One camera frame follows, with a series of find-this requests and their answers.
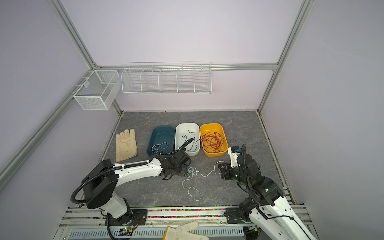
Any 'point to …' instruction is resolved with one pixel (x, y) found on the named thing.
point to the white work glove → (182, 232)
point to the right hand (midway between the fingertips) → (219, 166)
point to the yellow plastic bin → (206, 127)
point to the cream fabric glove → (126, 146)
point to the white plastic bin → (184, 131)
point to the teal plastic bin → (161, 140)
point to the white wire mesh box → (99, 90)
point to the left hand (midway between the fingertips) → (182, 170)
